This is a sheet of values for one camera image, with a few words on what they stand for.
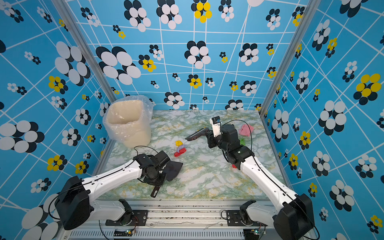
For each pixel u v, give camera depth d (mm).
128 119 959
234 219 727
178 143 1016
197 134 886
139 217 734
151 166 586
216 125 654
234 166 894
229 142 566
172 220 741
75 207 402
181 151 985
